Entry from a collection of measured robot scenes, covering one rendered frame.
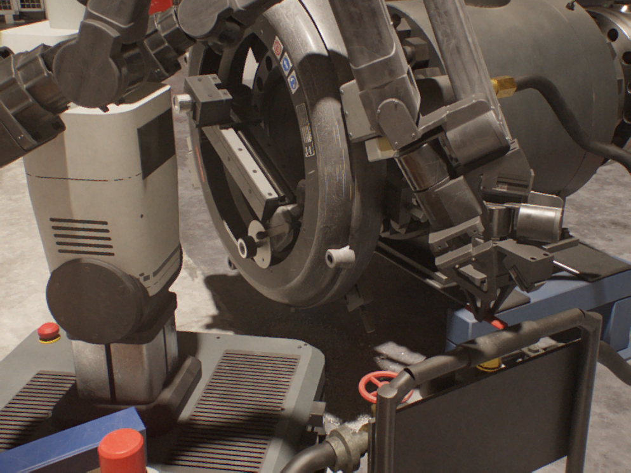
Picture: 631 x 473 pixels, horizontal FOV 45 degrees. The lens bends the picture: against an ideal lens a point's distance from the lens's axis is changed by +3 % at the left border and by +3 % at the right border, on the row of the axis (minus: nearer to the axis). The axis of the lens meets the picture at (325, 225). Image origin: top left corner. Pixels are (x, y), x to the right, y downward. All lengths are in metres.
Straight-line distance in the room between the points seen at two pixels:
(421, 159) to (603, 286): 1.18
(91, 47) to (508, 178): 0.50
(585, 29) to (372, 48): 1.19
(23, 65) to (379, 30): 0.42
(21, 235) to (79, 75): 2.06
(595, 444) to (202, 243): 1.50
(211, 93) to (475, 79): 0.74
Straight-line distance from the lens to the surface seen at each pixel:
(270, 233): 1.62
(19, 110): 0.99
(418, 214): 1.39
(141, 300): 1.23
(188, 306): 2.29
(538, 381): 1.14
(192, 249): 2.67
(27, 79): 0.99
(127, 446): 0.62
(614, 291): 2.04
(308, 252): 1.51
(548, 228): 1.14
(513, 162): 0.89
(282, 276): 1.64
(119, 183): 1.15
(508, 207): 1.14
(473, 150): 0.87
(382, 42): 0.85
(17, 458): 0.82
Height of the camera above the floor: 1.07
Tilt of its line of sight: 22 degrees down
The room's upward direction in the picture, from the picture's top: straight up
